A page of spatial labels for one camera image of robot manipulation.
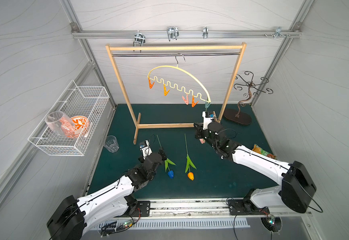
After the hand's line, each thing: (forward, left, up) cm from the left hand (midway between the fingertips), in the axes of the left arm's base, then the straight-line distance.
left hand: (158, 150), depth 82 cm
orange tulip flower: (-2, -18, -10) cm, 21 cm away
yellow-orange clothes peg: (+27, -4, +20) cm, 34 cm away
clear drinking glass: (+8, +32, -8) cm, 33 cm away
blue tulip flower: (-9, -7, -8) cm, 14 cm away
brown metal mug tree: (+36, -52, -10) cm, 64 cm away
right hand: (+11, -20, +12) cm, 26 cm away
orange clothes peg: (+18, -19, +19) cm, 33 cm away
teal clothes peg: (+16, -26, +20) cm, 37 cm away
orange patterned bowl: (+1, +33, +21) cm, 39 cm away
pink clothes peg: (+20, -16, +20) cm, 32 cm away
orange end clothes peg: (+33, +6, +20) cm, 39 cm away
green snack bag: (+6, -61, -8) cm, 61 cm away
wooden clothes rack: (+28, +19, -9) cm, 35 cm away
